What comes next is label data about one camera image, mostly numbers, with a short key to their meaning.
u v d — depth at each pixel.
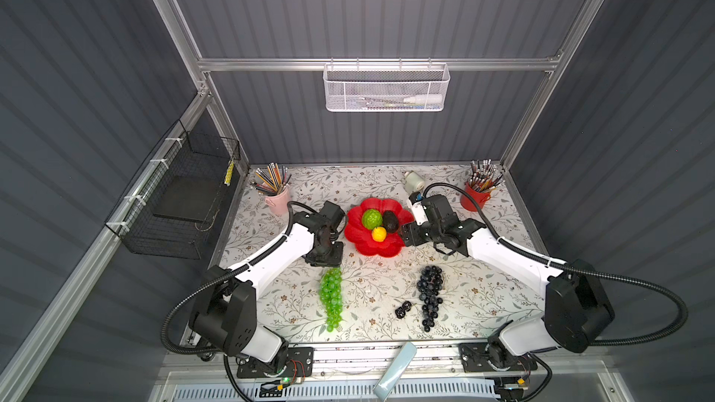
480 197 0.99
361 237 0.97
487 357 0.73
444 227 0.66
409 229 0.77
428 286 0.84
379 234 0.95
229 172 0.83
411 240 0.77
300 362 0.72
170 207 0.71
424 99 0.86
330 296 0.82
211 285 0.43
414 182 1.05
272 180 1.02
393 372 0.69
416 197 0.77
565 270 0.45
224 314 0.43
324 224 0.62
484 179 0.93
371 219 0.96
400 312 0.81
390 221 0.95
